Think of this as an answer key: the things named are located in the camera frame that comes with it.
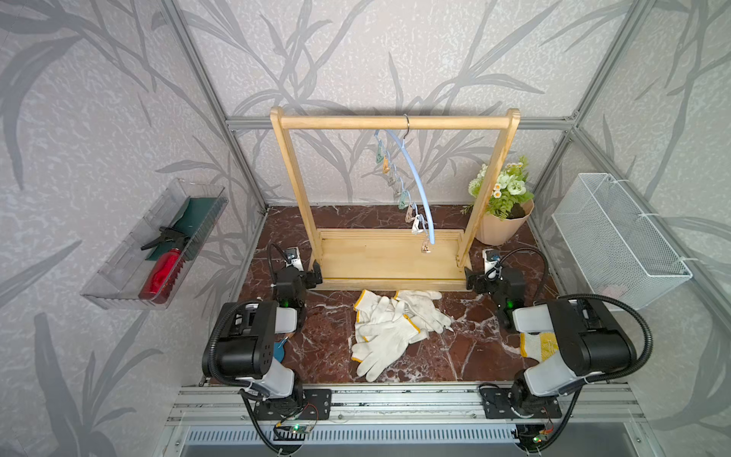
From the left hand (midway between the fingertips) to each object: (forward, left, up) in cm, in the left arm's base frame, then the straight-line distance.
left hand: (302, 261), depth 93 cm
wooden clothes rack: (+5, -32, -6) cm, 33 cm away
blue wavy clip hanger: (+39, -34, +8) cm, 52 cm away
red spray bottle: (-22, +19, +27) cm, 40 cm away
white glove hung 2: (-15, -24, -3) cm, 29 cm away
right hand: (0, -60, -1) cm, 60 cm away
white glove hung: (-13, -39, -5) cm, 41 cm away
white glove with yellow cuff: (-24, -28, -4) cm, 37 cm away
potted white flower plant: (+8, -64, +20) cm, 68 cm away
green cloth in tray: (-6, +23, +24) cm, 34 cm away
